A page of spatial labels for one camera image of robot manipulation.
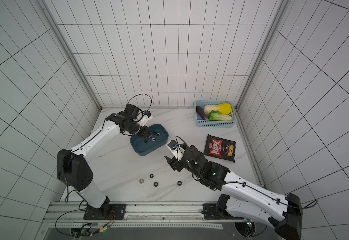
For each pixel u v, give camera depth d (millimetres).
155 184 813
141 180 832
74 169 441
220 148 950
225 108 1089
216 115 1037
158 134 1023
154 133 1005
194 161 489
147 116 773
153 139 995
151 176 847
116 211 725
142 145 952
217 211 633
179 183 813
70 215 714
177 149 563
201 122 1035
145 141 1003
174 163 599
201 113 1134
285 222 381
